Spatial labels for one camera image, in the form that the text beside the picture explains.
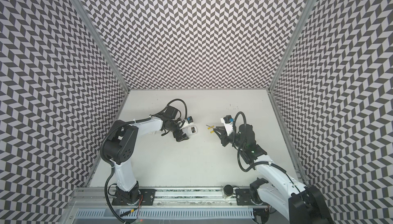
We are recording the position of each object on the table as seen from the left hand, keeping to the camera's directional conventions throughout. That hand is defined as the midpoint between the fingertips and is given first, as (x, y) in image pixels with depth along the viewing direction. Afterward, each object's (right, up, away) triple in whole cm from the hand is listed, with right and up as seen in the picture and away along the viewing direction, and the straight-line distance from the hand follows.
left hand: (185, 131), depth 96 cm
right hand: (+18, +2, -16) cm, 24 cm away
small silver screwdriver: (+15, +5, -15) cm, 22 cm away
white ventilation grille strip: (+21, -33, -26) cm, 47 cm away
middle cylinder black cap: (+24, -23, -25) cm, 41 cm away
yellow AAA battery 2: (+17, 0, 0) cm, 17 cm away
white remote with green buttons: (+3, 0, +1) cm, 4 cm away
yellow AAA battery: (+15, +3, -5) cm, 17 cm away
